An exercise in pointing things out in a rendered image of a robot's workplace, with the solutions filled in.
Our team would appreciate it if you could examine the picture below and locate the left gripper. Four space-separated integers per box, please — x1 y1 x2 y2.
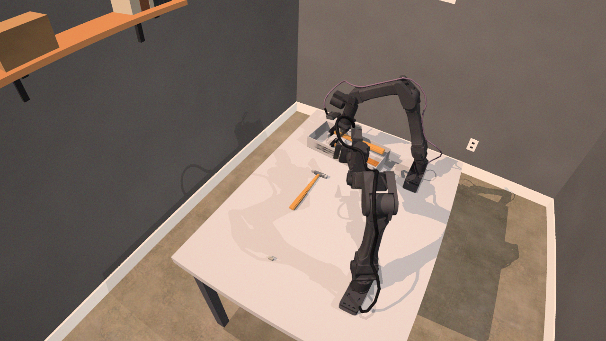
333 129 370 164

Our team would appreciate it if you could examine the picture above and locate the black hammer with wooden handle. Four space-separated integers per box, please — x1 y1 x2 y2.
327 125 385 154

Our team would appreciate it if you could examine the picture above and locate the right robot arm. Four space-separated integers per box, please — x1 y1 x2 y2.
330 79 429 186

